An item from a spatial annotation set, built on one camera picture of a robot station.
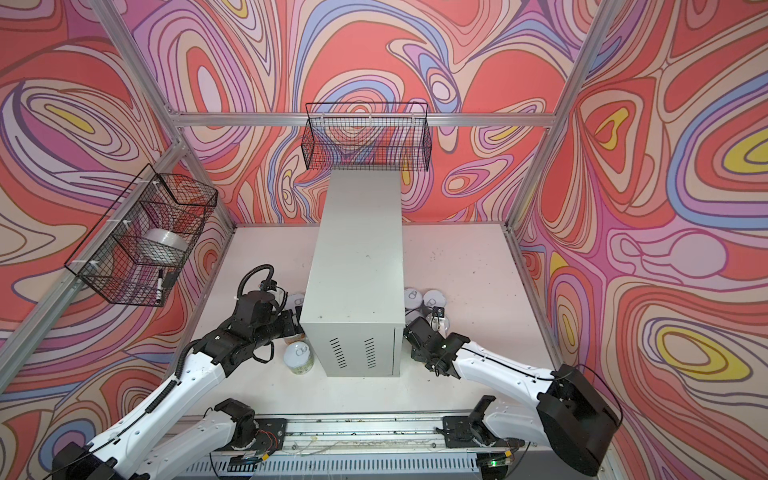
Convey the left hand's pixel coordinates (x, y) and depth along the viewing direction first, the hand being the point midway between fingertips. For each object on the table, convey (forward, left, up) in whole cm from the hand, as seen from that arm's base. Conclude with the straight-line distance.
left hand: (302, 313), depth 81 cm
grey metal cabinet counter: (-11, -17, +20) cm, 29 cm away
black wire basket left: (+4, +41, +19) cm, 45 cm away
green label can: (-9, +1, -8) cm, 12 cm away
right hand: (-7, -36, -12) cm, 39 cm away
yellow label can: (-5, -37, +3) cm, 37 cm away
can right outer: (+9, -38, -7) cm, 40 cm away
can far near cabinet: (-3, -1, +12) cm, 13 cm away
